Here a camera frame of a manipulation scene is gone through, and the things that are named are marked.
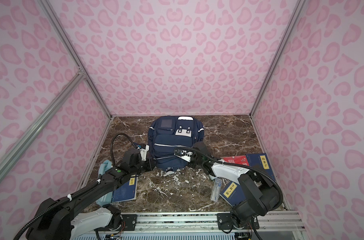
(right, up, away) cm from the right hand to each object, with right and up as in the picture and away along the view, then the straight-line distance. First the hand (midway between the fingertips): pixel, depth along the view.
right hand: (186, 152), depth 88 cm
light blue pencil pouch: (-47, -8, -2) cm, 48 cm away
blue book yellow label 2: (+46, -6, +6) cm, 47 cm away
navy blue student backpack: (-13, +10, +13) cm, 21 cm away
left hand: (-15, -3, -5) cm, 16 cm away
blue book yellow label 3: (+26, -21, -6) cm, 34 cm away
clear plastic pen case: (+17, -20, -5) cm, 27 cm away
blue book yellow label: (-32, -21, -6) cm, 39 cm away
